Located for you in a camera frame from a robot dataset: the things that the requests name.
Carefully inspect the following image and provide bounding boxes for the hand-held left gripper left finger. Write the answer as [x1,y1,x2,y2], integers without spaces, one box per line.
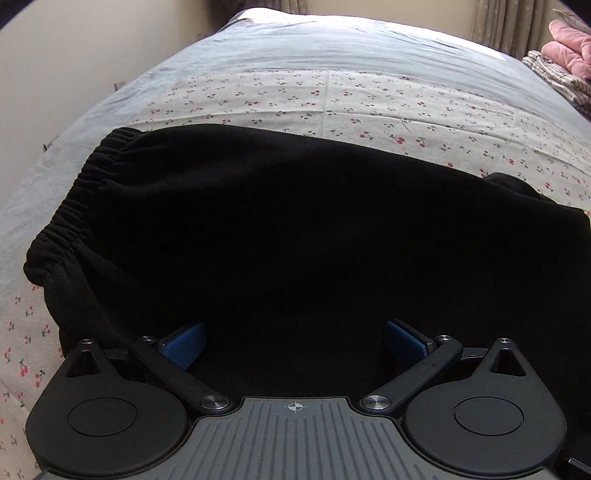
[61,321,234,414]

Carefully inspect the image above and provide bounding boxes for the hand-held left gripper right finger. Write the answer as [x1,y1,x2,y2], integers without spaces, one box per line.
[359,318,532,413]

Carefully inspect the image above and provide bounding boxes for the black pants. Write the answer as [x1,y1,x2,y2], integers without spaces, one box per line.
[24,124,591,460]

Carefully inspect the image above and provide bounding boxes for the striped folded cloth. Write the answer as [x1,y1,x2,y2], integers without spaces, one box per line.
[522,49,591,112]

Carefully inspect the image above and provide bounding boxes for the bed with grey-blue sheet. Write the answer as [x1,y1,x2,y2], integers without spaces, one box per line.
[0,7,591,480]

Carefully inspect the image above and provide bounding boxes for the pink quilt with grey lining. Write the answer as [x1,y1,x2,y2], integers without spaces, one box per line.
[542,8,591,80]

